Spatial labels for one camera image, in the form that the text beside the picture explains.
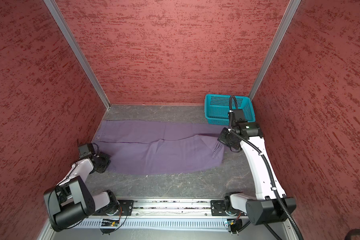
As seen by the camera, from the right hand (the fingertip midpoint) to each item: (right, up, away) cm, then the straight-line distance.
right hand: (220, 143), depth 73 cm
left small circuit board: (-56, -39, -1) cm, 69 cm away
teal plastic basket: (+5, +20, +33) cm, 39 cm away
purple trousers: (-36, -6, +21) cm, 42 cm away
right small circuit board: (+6, -39, -3) cm, 39 cm away
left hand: (-63, -13, +15) cm, 66 cm away
